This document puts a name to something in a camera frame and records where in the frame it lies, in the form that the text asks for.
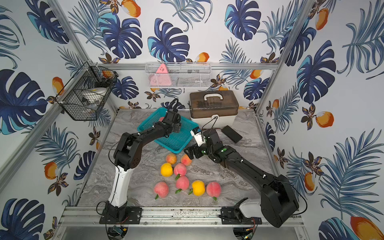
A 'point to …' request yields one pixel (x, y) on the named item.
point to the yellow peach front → (198, 188)
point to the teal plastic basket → (175, 141)
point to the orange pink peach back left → (171, 158)
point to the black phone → (231, 134)
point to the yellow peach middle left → (166, 169)
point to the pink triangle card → (161, 78)
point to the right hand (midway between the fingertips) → (192, 145)
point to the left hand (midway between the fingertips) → (172, 121)
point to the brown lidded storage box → (203, 105)
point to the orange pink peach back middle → (186, 160)
